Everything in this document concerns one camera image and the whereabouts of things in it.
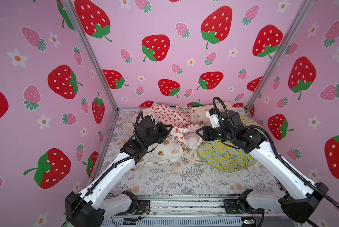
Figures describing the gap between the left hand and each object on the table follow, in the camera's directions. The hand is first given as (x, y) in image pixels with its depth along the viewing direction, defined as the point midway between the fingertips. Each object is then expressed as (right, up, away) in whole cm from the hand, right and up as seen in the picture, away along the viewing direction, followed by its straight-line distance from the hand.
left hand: (175, 125), depth 71 cm
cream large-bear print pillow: (-5, -17, +18) cm, 25 cm away
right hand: (+11, -4, -2) cm, 12 cm away
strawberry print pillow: (+6, -6, +18) cm, 19 cm away
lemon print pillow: (+26, -19, +13) cm, 35 cm away
